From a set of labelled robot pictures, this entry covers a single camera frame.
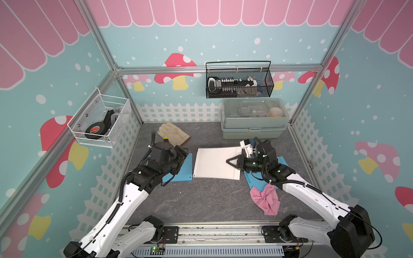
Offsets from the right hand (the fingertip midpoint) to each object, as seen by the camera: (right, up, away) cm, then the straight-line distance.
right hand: (226, 162), depth 74 cm
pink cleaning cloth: (+21, -20, +7) cm, 30 cm away
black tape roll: (-58, +15, -4) cm, 60 cm away
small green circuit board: (-32, -40, -1) cm, 51 cm away
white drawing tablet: (-7, -2, +9) cm, 12 cm away
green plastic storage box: (+17, +24, +26) cm, 39 cm away
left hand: (-18, +3, -1) cm, 18 cm away
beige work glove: (-32, +13, +39) cm, 52 cm away
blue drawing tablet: (-21, -7, +9) cm, 24 cm away
